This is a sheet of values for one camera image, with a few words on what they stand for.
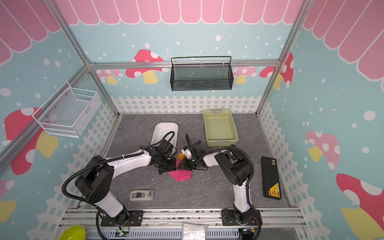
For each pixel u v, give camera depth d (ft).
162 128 3.57
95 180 1.50
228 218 2.43
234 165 1.72
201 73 3.09
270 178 2.86
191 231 2.24
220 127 3.69
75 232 2.29
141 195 2.59
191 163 2.77
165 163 2.53
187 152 2.94
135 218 2.44
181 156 3.13
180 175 2.91
